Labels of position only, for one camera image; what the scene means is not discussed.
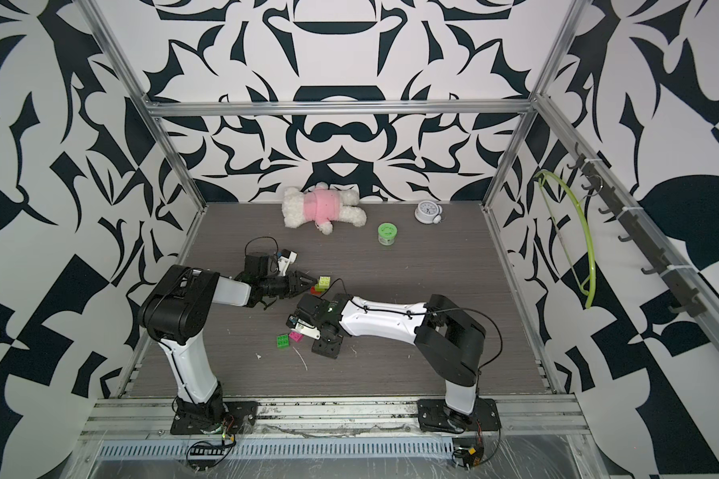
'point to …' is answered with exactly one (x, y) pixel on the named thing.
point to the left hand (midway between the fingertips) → (313, 280)
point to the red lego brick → (313, 291)
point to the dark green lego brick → (283, 341)
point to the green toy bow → (592, 273)
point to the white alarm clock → (428, 212)
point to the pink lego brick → (297, 336)
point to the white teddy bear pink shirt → (322, 207)
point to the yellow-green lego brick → (324, 283)
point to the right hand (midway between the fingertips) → (326, 333)
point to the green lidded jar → (386, 234)
